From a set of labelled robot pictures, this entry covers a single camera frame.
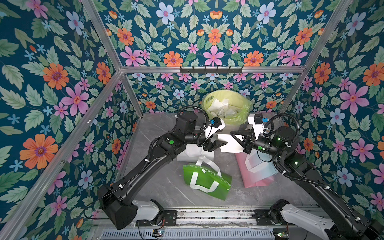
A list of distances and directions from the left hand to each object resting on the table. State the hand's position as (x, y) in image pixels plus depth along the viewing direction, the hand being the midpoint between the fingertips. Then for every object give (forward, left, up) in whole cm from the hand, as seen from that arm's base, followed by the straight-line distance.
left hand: (224, 135), depth 62 cm
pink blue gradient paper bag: (-8, -16, -21) cm, 28 cm away
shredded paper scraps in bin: (+34, -7, -18) cm, 39 cm away
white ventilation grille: (-32, +4, -36) cm, 48 cm away
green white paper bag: (-11, +9, -17) cm, 22 cm away
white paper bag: (+6, +15, -23) cm, 28 cm away
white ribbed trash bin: (+15, -7, -13) cm, 21 cm away
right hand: (0, -4, +4) cm, 6 cm away
